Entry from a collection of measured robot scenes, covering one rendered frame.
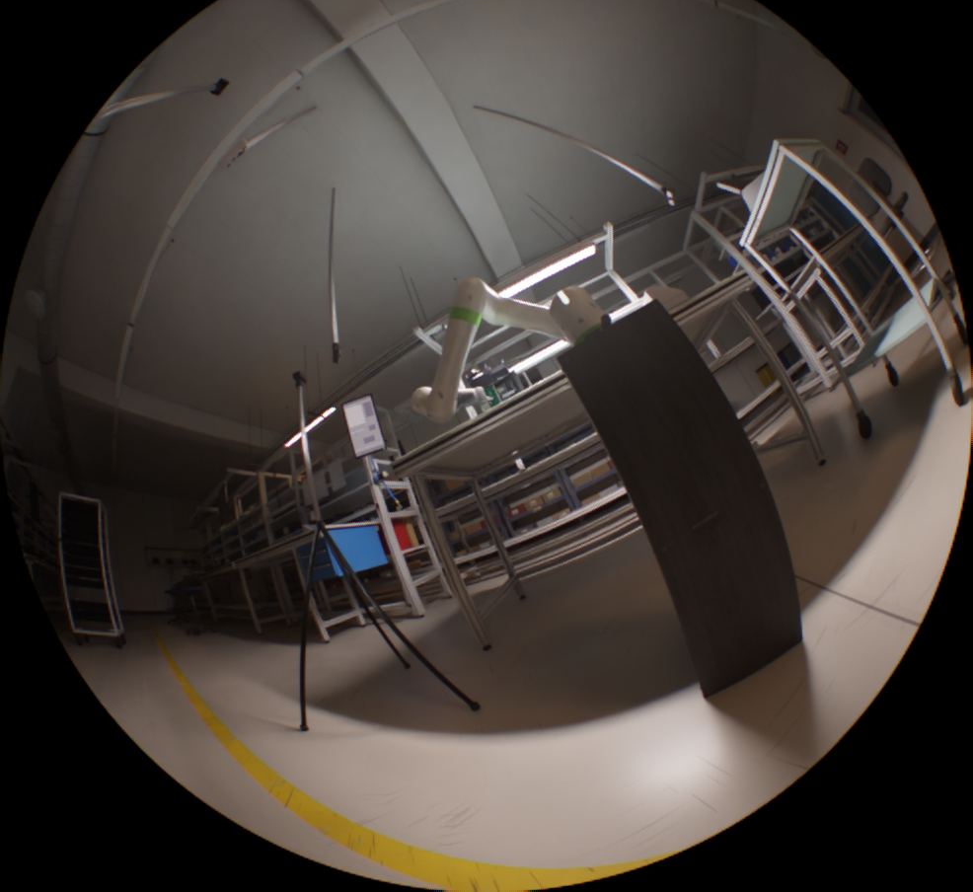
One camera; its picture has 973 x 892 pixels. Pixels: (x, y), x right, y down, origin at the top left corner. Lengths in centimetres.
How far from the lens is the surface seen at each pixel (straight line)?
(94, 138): 350
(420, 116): 286
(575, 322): 76
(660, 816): 62
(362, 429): 251
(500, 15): 362
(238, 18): 357
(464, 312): 99
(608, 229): 221
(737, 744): 67
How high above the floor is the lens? 57
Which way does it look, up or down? 22 degrees up
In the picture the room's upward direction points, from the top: 24 degrees counter-clockwise
